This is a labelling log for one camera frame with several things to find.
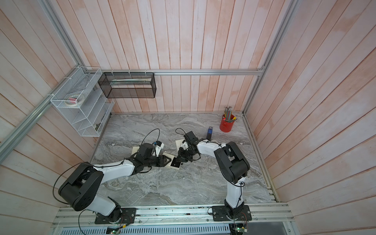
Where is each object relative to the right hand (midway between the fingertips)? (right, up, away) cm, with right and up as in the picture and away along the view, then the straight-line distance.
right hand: (176, 159), depth 92 cm
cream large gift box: (-28, +5, +4) cm, 29 cm away
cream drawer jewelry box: (-1, -3, -2) cm, 3 cm away
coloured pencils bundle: (+36, +30, +9) cm, 47 cm away
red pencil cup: (+35, +21, +10) cm, 42 cm away
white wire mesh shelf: (-47, +25, -13) cm, 55 cm away
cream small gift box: (+1, +9, +7) cm, 12 cm away
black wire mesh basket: (-36, +51, +12) cm, 64 cm away
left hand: (-4, -1, -3) cm, 6 cm away
